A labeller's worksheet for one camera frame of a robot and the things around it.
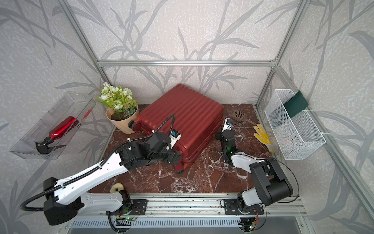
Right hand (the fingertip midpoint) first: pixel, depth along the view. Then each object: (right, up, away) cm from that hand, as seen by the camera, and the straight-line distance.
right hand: (222, 124), depth 90 cm
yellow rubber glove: (+31, -9, +12) cm, 34 cm away
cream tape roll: (-59, -33, -13) cm, 69 cm away
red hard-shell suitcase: (-16, +5, -9) cm, 19 cm away
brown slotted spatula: (+17, +6, +22) cm, 28 cm away
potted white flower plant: (-59, +10, -5) cm, 61 cm away
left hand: (-26, -12, -19) cm, 35 cm away
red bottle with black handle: (-76, 0, -26) cm, 80 cm away
